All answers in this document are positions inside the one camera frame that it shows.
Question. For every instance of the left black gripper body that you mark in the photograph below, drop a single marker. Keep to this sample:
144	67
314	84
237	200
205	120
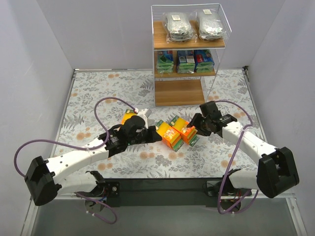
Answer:
150	135

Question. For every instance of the blue green sponge pack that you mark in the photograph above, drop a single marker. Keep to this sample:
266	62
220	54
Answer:
204	62
185	62
164	62

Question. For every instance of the orange yellow sponge box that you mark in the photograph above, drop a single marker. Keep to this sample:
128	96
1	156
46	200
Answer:
170	136
188	134

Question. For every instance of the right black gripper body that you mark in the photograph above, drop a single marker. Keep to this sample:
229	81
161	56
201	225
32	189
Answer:
200	125

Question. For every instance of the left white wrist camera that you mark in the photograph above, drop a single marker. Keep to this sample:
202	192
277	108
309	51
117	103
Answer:
144	114

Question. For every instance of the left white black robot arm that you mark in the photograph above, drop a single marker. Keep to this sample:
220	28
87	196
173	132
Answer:
46	179

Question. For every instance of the white wire wooden shelf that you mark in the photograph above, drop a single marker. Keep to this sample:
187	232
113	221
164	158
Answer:
174	89

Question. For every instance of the silver steel wool pack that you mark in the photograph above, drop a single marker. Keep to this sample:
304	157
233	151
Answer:
209	25
178	27

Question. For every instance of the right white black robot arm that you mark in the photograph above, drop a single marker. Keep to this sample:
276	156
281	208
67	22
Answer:
276	170

